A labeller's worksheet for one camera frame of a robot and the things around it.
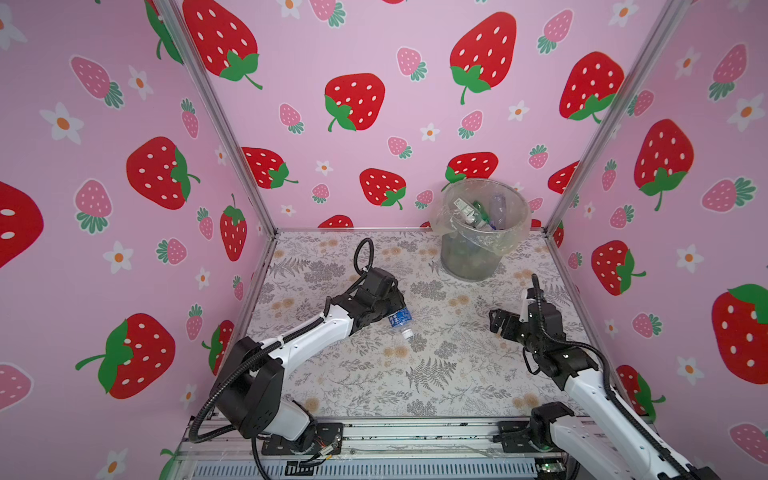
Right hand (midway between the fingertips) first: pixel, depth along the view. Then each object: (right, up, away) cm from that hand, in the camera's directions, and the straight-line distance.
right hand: (501, 316), depth 83 cm
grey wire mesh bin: (-7, +16, +16) cm, 24 cm away
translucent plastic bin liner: (-13, +30, +15) cm, 36 cm away
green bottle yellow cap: (+1, +32, +18) cm, 37 cm away
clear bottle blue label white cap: (-28, -1, -2) cm, 28 cm away
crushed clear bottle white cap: (+5, +32, +18) cm, 37 cm away
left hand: (-28, +4, +3) cm, 28 cm away
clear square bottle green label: (-5, +31, +13) cm, 34 cm away
